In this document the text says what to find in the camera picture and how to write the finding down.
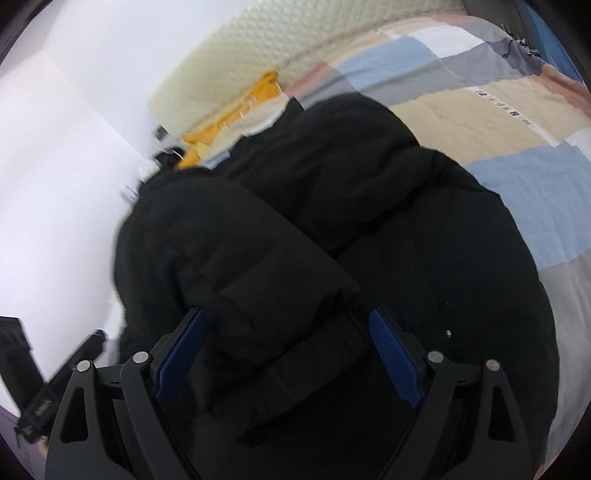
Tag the checked patchwork duvet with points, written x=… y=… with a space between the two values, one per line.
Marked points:
x=508 y=124

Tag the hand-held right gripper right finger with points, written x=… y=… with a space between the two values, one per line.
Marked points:
x=397 y=362

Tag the grey wall socket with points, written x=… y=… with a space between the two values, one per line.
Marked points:
x=161 y=133

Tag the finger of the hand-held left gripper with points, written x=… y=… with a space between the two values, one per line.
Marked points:
x=81 y=360

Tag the yellow pillow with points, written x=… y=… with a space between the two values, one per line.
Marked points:
x=265 y=87

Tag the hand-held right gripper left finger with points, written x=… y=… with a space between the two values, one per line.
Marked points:
x=179 y=362

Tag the cream quilted headboard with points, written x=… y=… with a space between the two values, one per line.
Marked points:
x=231 y=69

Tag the black puffer jacket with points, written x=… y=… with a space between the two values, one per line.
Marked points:
x=277 y=230

